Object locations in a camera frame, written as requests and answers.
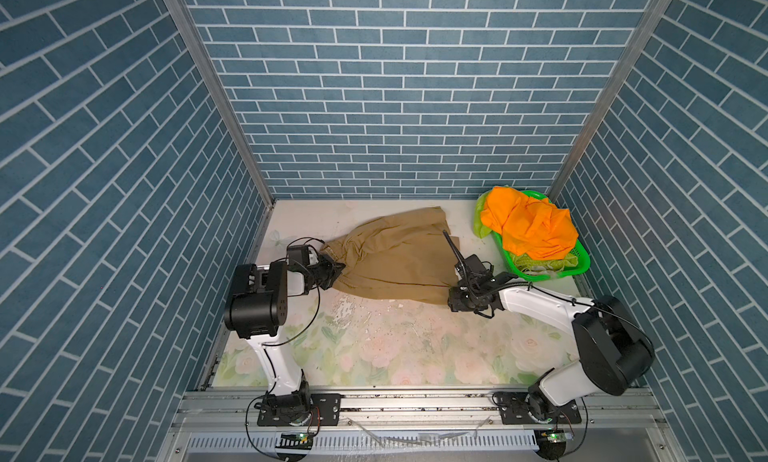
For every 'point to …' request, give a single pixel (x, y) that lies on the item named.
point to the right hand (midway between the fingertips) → (452, 298)
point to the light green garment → (521, 261)
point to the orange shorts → (530, 226)
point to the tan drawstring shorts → (406, 258)
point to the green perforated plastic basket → (582, 262)
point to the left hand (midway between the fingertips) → (345, 262)
